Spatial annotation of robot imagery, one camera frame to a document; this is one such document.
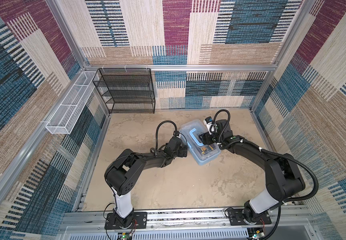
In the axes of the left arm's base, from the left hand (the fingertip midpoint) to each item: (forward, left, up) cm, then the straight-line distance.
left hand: (182, 144), depth 95 cm
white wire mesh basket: (-4, +57, +28) cm, 63 cm away
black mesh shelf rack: (+40, +39, +12) cm, 57 cm away
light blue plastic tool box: (+6, -5, +6) cm, 10 cm away
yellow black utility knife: (-6, -13, +4) cm, 15 cm away
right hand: (+2, -14, +6) cm, 15 cm away
